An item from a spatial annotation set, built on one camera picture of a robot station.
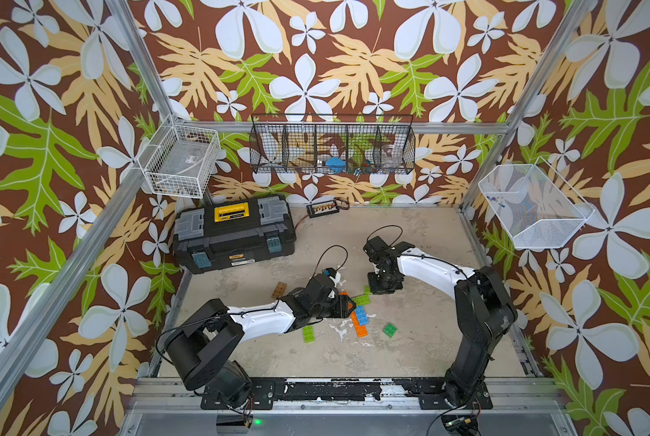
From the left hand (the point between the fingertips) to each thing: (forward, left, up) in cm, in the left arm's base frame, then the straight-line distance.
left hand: (352, 302), depth 85 cm
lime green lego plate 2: (+3, -4, +4) cm, 6 cm away
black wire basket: (+52, +6, +23) cm, 58 cm away
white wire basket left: (+36, +56, +27) cm, 72 cm away
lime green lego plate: (+3, -4, -5) cm, 7 cm away
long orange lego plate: (-6, -3, -7) cm, 10 cm away
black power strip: (+47, +10, -6) cm, 48 cm away
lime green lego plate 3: (-9, +14, -6) cm, 17 cm away
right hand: (+6, -8, -4) cm, 11 cm away
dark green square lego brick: (-7, -12, -5) cm, 15 cm away
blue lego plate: (-2, -4, -5) cm, 7 cm away
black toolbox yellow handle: (+20, +39, +10) cm, 45 cm away
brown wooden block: (+8, +25, -7) cm, 27 cm away
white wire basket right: (+22, -56, +21) cm, 64 cm away
